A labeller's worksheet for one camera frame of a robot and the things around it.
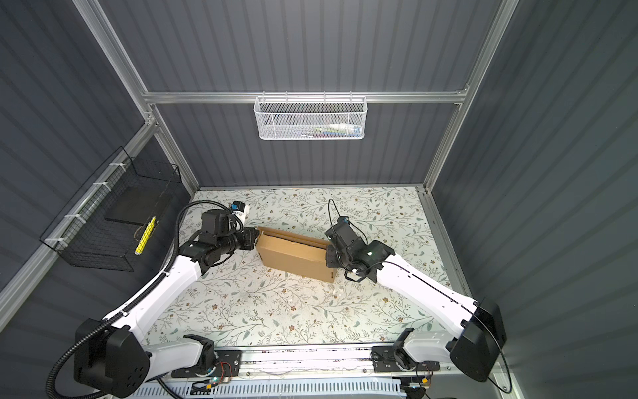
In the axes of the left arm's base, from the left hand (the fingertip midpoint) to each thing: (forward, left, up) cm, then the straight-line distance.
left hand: (259, 232), depth 83 cm
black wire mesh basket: (-1, +42, +10) cm, 43 cm away
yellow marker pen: (-6, +30, +9) cm, 32 cm away
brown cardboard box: (-7, -12, -3) cm, 14 cm away
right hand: (-10, -24, -1) cm, 26 cm away
